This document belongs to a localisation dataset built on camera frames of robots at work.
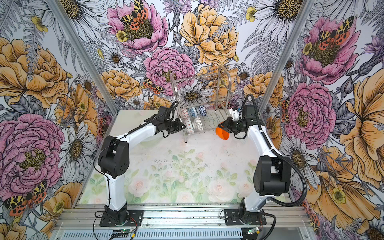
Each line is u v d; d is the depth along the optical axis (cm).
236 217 74
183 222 75
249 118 69
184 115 103
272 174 46
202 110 105
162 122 77
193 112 105
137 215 75
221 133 85
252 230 72
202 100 119
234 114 81
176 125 85
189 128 96
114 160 53
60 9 72
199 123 97
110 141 54
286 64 92
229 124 77
